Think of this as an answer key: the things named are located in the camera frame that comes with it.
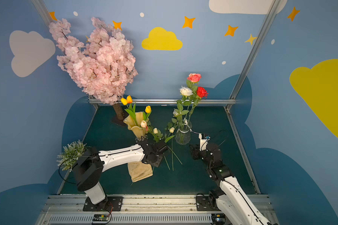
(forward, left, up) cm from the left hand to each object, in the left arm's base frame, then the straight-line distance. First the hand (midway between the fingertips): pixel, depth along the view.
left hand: (156, 158), depth 86 cm
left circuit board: (-30, +27, -6) cm, 41 cm away
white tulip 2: (+19, -8, -3) cm, 21 cm away
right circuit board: (-29, -35, -6) cm, 46 cm away
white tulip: (+20, +2, -3) cm, 21 cm away
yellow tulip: (+16, +4, +26) cm, 31 cm away
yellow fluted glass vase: (+13, +12, +12) cm, 21 cm away
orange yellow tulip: (+22, +16, +21) cm, 35 cm away
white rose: (+28, -17, +31) cm, 45 cm away
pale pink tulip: (+7, +6, +26) cm, 28 cm away
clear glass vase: (+17, -17, +2) cm, 24 cm away
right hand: (+6, -23, +11) cm, 26 cm away
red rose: (+28, -26, +31) cm, 49 cm away
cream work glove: (-6, +11, -5) cm, 14 cm away
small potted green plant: (-3, +45, +13) cm, 47 cm away
